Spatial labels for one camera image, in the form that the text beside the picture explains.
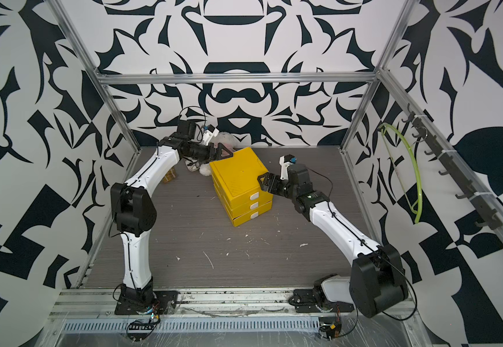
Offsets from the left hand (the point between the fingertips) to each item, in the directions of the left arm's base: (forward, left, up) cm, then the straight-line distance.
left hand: (225, 152), depth 90 cm
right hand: (-13, -15, 0) cm, 20 cm away
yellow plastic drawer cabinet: (-18, -5, +1) cm, 19 cm away
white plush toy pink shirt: (+21, +1, -12) cm, 24 cm away
